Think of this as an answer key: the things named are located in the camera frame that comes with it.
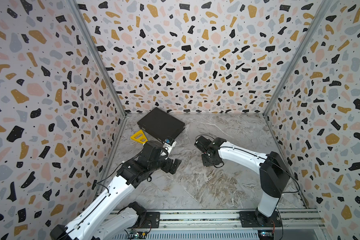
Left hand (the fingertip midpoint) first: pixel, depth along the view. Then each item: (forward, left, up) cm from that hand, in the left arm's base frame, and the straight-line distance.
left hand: (174, 156), depth 73 cm
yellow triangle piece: (+28, +28, -22) cm, 45 cm away
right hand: (+4, -18, -16) cm, 24 cm away
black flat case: (+36, +13, -17) cm, 42 cm away
